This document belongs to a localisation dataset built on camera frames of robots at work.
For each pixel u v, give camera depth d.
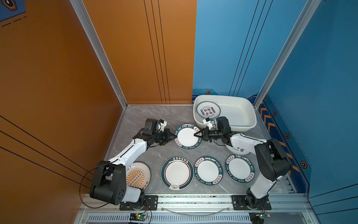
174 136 0.83
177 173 0.84
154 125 0.70
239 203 0.72
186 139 0.84
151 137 0.67
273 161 0.48
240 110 1.16
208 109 1.13
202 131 0.82
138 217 0.71
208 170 0.85
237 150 0.92
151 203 0.74
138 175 0.83
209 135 0.79
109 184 0.42
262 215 0.69
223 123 0.73
